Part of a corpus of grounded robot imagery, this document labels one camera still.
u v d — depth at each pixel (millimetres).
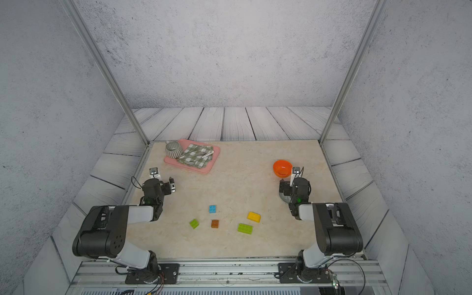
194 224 854
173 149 1084
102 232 469
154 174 808
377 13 714
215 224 854
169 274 728
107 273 754
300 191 723
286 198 930
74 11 711
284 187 867
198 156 1120
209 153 1129
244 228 833
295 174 807
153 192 725
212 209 897
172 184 889
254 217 869
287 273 710
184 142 1190
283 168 1046
